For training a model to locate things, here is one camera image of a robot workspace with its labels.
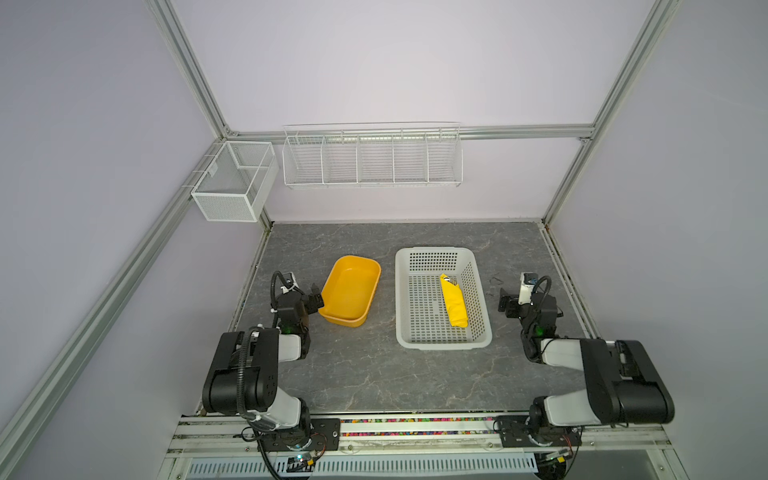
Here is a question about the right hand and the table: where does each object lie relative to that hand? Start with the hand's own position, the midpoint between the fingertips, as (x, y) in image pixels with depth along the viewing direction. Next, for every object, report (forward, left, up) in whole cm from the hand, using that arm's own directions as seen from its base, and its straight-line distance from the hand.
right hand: (521, 291), depth 92 cm
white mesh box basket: (+32, +93, +19) cm, 100 cm away
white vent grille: (-43, +9, -8) cm, 45 cm away
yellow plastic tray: (+6, +55, -8) cm, 56 cm away
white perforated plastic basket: (-6, +31, -7) cm, 32 cm away
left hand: (0, +69, +1) cm, 69 cm away
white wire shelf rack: (+45, +49, +20) cm, 70 cm away
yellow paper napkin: (0, +20, -6) cm, 20 cm away
